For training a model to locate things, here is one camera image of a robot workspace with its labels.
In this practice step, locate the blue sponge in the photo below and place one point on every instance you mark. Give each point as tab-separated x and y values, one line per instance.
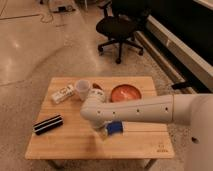
114	127

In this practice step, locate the white box with print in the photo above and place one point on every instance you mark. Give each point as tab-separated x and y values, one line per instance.
62	94

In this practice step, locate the black white striped case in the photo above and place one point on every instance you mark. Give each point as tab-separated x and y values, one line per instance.
47	125

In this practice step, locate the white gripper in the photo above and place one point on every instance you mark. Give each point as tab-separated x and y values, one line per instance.
102	132

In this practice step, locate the brown small object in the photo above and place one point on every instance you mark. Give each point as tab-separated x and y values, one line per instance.
96	86

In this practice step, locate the white ceramic cup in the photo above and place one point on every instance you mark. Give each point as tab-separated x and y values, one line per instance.
82	88

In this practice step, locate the long bench ledge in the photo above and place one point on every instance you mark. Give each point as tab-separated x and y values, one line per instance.
190	59

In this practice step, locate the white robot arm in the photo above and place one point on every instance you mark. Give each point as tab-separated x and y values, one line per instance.
195	110

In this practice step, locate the black office chair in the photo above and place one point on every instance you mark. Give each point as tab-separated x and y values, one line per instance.
122	18

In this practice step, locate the device on floor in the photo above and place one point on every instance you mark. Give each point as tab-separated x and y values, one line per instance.
60	6

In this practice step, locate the wooden table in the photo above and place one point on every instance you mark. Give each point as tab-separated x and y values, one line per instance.
75	139

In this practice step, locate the orange bowl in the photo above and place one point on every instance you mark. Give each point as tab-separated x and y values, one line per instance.
125	92

